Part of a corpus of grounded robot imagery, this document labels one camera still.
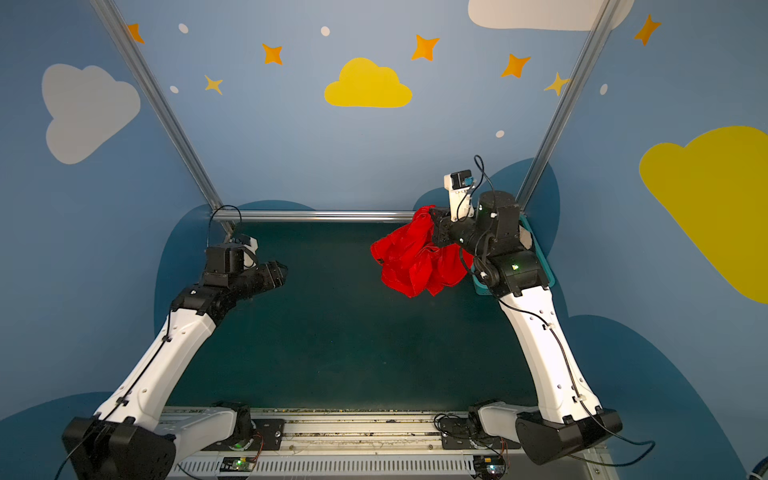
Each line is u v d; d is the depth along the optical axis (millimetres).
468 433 742
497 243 466
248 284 639
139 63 766
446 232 572
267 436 736
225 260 567
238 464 708
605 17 697
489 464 716
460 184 527
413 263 717
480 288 931
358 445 733
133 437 370
